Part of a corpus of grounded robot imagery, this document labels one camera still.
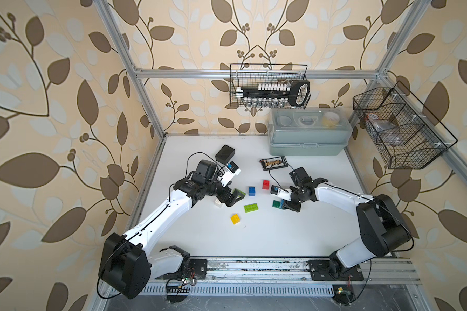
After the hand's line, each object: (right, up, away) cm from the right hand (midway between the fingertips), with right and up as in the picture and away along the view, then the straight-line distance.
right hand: (286, 201), depth 92 cm
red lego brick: (-9, +7, +4) cm, 12 cm away
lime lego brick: (-23, +9, -22) cm, 33 cm away
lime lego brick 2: (-17, -3, 0) cm, 17 cm away
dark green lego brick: (-5, -1, 0) cm, 5 cm away
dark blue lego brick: (-16, +4, +2) cm, 17 cm away
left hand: (-23, +8, -14) cm, 28 cm away
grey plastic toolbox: (+16, +35, +13) cm, 41 cm away
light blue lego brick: (-3, 0, -3) cm, 4 cm away
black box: (-30, +22, +16) cm, 41 cm away
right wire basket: (+42, +29, -20) cm, 55 cm away
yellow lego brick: (-24, -7, -5) cm, 26 cm away
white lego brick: (-30, +5, -22) cm, 38 cm away
